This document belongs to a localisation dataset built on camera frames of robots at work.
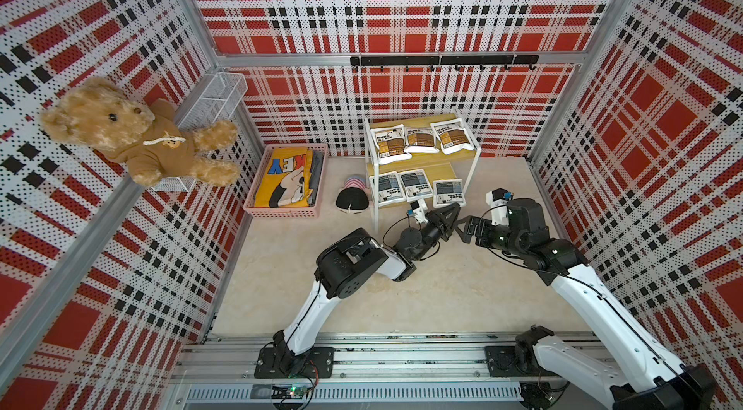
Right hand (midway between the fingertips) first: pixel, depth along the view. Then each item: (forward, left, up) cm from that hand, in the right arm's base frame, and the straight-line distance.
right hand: (471, 227), depth 76 cm
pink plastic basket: (+46, +51, -16) cm, 70 cm away
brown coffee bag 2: (+19, +13, +14) cm, 27 cm away
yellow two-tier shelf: (+26, +6, -5) cm, 27 cm away
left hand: (+9, 0, -1) cm, 9 cm away
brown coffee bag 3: (+21, +4, +14) cm, 25 cm away
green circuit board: (-35, +47, -19) cm, 61 cm away
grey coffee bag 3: (+14, +4, -3) cm, 15 cm away
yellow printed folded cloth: (+29, +60, -13) cm, 68 cm away
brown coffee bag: (+18, +21, +14) cm, 31 cm away
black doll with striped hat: (+21, +35, -15) cm, 43 cm away
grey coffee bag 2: (+18, +13, -4) cm, 23 cm away
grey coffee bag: (+16, +22, -4) cm, 27 cm away
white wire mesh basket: (+38, +76, +15) cm, 86 cm away
